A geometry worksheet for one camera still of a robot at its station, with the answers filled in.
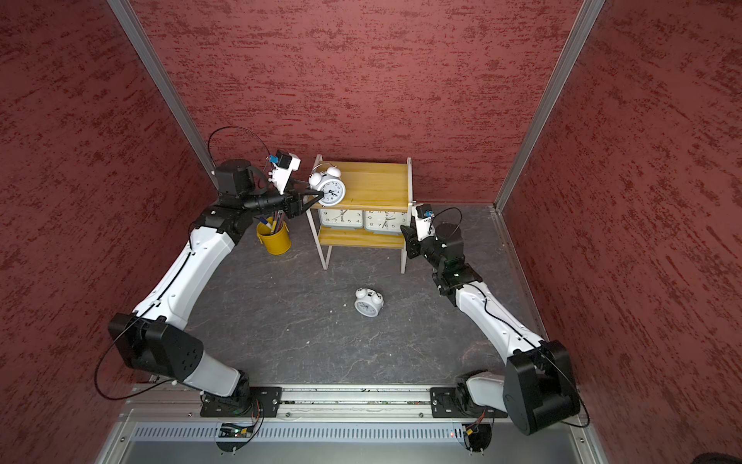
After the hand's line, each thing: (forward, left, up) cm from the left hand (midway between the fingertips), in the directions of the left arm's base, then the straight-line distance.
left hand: (315, 194), depth 72 cm
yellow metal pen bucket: (+7, +21, -31) cm, 38 cm away
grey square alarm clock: (+7, -4, -17) cm, 19 cm away
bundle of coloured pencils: (+11, +20, -23) cm, 32 cm away
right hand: (-1, -24, -13) cm, 27 cm away
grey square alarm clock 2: (+6, -18, -17) cm, 26 cm away
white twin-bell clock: (-16, -13, -30) cm, 36 cm away
